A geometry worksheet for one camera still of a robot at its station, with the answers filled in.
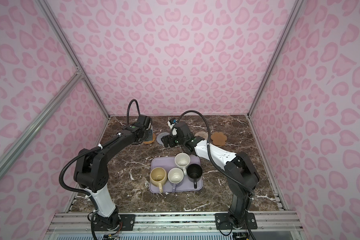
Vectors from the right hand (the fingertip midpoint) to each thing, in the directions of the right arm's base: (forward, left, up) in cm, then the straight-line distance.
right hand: (168, 135), depth 86 cm
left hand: (+5, +14, -5) cm, 16 cm away
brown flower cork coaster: (+12, -33, -21) cm, 41 cm away
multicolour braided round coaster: (+14, -21, -17) cm, 31 cm away
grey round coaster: (+12, +9, -17) cm, 23 cm away
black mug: (-16, -15, -14) cm, 26 cm away
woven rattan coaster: (+7, +15, -17) cm, 23 cm away
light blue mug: (+1, +11, +1) cm, 11 cm away
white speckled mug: (-7, -8, -16) cm, 19 cm away
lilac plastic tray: (-25, +8, -16) cm, 31 cm away
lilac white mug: (-17, -4, -17) cm, 25 cm away
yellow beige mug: (-18, +6, -16) cm, 25 cm away
